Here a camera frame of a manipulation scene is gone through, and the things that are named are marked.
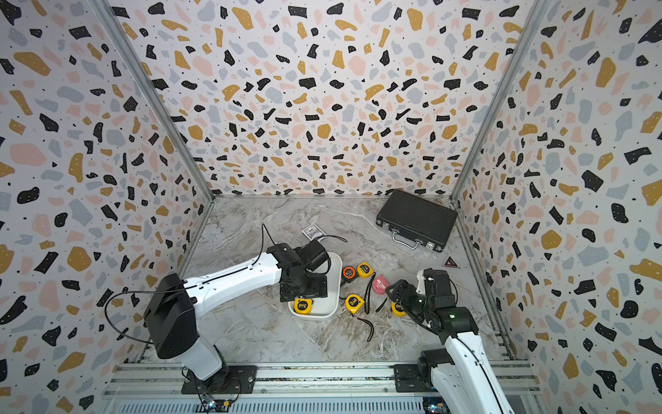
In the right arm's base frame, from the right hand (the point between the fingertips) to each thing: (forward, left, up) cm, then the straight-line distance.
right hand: (393, 295), depth 79 cm
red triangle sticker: (+20, -25, -12) cm, 34 cm away
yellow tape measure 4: (-1, -2, -10) cm, 10 cm away
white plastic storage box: (0, +21, -11) cm, 23 cm away
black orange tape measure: (+12, +14, -8) cm, 20 cm away
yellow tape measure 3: (-1, +29, -8) cm, 30 cm away
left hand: (0, +23, -1) cm, 23 cm away
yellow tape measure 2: (+1, +12, -10) cm, 16 cm away
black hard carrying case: (+35, -11, -5) cm, 37 cm away
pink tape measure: (+9, +3, -10) cm, 14 cm away
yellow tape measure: (+14, +8, -9) cm, 18 cm away
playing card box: (+31, +29, -9) cm, 44 cm away
